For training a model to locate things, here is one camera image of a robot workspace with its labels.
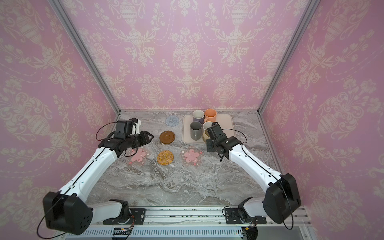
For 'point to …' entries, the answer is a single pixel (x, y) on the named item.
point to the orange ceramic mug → (210, 115)
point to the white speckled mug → (207, 124)
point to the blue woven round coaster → (172, 120)
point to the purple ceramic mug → (198, 115)
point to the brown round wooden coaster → (167, 137)
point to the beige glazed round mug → (206, 135)
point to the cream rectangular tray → (226, 122)
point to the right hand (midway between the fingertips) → (212, 142)
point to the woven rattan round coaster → (165, 157)
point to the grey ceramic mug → (196, 130)
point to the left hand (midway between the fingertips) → (152, 137)
